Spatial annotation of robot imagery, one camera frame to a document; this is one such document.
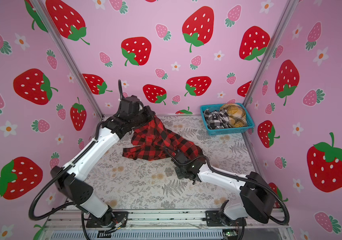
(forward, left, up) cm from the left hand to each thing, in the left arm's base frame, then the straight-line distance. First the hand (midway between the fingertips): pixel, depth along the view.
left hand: (156, 112), depth 75 cm
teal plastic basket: (+10, -39, -27) cm, 49 cm away
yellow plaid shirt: (+22, -55, -24) cm, 64 cm away
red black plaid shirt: (-10, +3, -11) cm, 15 cm away
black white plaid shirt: (+19, -40, -25) cm, 50 cm away
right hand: (-18, -13, -28) cm, 35 cm away
